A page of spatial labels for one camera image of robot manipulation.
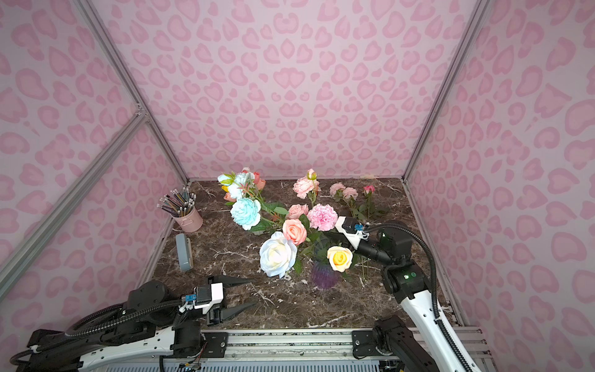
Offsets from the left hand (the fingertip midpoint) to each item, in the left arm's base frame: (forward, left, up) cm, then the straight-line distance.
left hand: (252, 290), depth 52 cm
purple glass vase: (+15, -19, -31) cm, 40 cm away
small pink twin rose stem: (+54, -27, -28) cm, 67 cm away
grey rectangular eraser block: (+24, +35, -29) cm, 51 cm away
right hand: (+17, -18, -4) cm, 25 cm away
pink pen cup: (+36, +36, -26) cm, 57 cm away
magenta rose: (+55, -42, -30) cm, 75 cm away
